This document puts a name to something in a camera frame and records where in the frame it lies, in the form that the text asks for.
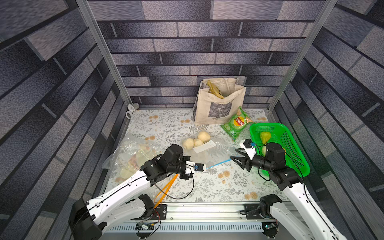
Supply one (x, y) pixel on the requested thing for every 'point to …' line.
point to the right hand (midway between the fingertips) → (233, 152)
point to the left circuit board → (141, 226)
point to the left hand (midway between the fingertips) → (200, 164)
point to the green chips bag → (234, 126)
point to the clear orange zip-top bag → (128, 155)
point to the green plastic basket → (279, 133)
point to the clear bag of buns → (204, 148)
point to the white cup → (132, 108)
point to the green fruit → (265, 136)
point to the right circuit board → (269, 229)
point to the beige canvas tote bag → (217, 100)
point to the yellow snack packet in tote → (214, 89)
